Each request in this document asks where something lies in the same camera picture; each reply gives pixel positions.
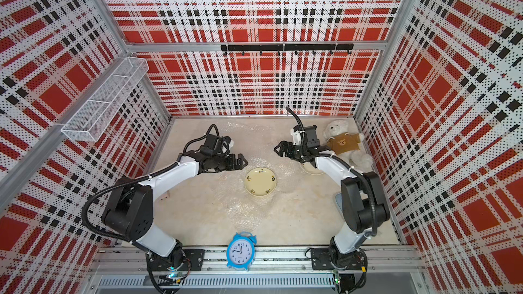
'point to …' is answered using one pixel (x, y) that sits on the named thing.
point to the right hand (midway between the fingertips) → (283, 151)
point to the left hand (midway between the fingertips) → (242, 164)
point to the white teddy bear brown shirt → (346, 145)
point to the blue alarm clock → (241, 250)
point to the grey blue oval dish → (339, 201)
